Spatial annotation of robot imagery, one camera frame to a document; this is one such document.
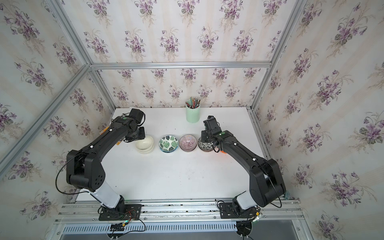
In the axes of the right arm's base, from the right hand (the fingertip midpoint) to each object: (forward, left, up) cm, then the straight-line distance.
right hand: (207, 134), depth 88 cm
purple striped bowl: (0, +12, -10) cm, 15 cm away
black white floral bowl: (-2, 0, -11) cm, 11 cm away
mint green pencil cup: (+22, +9, -6) cm, 24 cm away
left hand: (-2, +39, -1) cm, 39 cm away
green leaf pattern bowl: (-1, +25, -10) cm, 27 cm away
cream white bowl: (-2, +39, -10) cm, 40 cm away
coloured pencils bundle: (+27, +9, +1) cm, 28 cm away
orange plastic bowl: (-22, -4, +20) cm, 30 cm away
